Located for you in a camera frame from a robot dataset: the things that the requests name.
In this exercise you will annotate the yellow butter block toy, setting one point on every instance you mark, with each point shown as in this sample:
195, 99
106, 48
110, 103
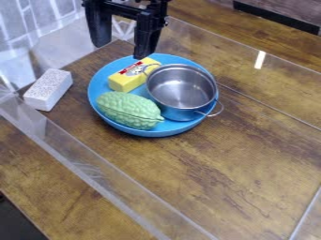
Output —
132, 76

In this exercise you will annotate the blue round tray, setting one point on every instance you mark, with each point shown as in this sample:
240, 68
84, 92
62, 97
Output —
100, 86

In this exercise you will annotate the white speckled block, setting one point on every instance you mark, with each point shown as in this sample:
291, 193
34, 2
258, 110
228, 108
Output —
49, 89

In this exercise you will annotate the dark baseboard strip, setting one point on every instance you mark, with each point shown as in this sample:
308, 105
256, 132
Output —
276, 17

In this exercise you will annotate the clear acrylic enclosure wall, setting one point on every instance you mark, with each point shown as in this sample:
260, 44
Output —
238, 179

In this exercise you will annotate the green bumpy gourd toy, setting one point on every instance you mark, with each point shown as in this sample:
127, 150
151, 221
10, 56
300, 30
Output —
131, 110

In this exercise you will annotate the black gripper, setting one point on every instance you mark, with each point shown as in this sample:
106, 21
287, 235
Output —
151, 17

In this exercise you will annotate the small steel pot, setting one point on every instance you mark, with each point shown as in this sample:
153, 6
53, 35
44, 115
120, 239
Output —
185, 92

